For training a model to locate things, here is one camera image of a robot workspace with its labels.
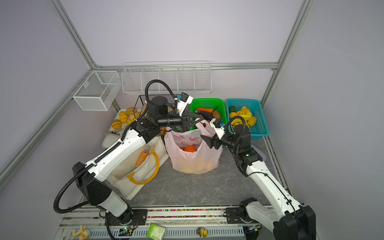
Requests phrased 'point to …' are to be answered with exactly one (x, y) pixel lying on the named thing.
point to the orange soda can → (142, 157)
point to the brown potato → (216, 114)
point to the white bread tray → (113, 135)
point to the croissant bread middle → (123, 117)
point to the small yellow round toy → (202, 232)
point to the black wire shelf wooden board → (141, 103)
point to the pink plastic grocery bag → (189, 152)
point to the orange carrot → (205, 110)
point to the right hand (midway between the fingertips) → (207, 130)
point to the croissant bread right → (133, 114)
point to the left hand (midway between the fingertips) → (203, 121)
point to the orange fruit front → (190, 148)
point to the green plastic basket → (216, 104)
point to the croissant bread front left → (116, 124)
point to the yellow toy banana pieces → (82, 234)
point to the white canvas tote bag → (133, 175)
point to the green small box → (156, 232)
